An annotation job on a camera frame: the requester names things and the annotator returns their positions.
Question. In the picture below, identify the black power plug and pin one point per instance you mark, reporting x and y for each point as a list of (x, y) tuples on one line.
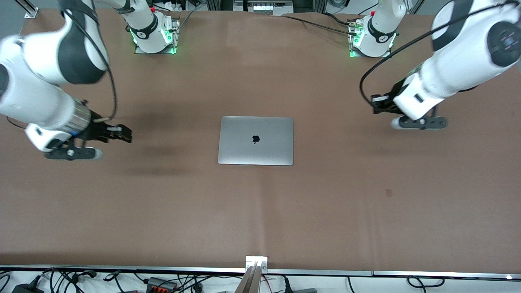
[(287, 287)]

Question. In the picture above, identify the brown table cover mat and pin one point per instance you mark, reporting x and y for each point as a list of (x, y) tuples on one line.
[(325, 195)]

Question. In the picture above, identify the grey electrical box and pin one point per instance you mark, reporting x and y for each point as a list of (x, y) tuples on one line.
[(262, 8)]

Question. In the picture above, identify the white power strip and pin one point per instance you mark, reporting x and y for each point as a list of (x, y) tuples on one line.
[(175, 6)]

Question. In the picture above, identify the grey laptop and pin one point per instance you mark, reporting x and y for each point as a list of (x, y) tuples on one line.
[(244, 142)]

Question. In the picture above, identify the black power adapter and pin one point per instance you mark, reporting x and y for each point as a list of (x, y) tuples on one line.
[(26, 289)]

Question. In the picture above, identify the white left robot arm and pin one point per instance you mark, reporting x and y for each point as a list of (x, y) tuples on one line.
[(460, 69)]

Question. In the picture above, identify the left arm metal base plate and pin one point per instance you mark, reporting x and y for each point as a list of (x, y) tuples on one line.
[(353, 51)]

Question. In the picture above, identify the silver table edge rail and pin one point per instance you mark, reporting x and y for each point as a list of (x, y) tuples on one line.
[(325, 272)]

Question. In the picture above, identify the aluminium camera mount profile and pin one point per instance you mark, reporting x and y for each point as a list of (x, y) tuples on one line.
[(256, 262)]

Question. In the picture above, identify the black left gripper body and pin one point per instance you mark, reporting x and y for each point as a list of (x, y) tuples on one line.
[(391, 99)]

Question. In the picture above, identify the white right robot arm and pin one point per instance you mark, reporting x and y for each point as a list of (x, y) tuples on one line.
[(40, 97)]

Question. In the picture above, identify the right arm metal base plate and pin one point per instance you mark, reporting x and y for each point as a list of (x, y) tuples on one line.
[(176, 36)]

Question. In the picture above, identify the aluminium corner bracket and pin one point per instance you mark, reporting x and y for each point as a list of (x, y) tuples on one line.
[(30, 11)]

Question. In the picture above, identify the grey orange connector block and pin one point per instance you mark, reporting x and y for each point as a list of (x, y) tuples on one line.
[(156, 282)]

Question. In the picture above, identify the grey power adapter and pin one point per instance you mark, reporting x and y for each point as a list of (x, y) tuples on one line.
[(305, 290)]

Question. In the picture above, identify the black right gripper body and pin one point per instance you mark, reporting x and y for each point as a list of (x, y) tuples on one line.
[(99, 129)]

